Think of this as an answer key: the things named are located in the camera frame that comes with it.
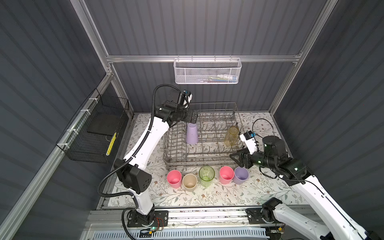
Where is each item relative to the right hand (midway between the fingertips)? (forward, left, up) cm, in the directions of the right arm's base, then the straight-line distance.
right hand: (236, 153), depth 68 cm
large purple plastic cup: (+21, +21, -13) cm, 33 cm away
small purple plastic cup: (-1, -7, -23) cm, 24 cm away
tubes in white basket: (+48, +4, +9) cm, 49 cm away
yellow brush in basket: (+3, +59, +2) cm, 59 cm away
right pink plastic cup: (0, +1, -25) cm, 25 cm away
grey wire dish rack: (+23, +9, -24) cm, 34 cm away
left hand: (+20, +21, +6) cm, 29 cm away
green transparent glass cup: (-5, +13, -12) cm, 18 cm away
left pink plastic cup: (-3, +31, -23) cm, 39 cm away
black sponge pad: (+15, +65, +4) cm, 67 cm away
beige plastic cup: (-4, +23, -25) cm, 34 cm away
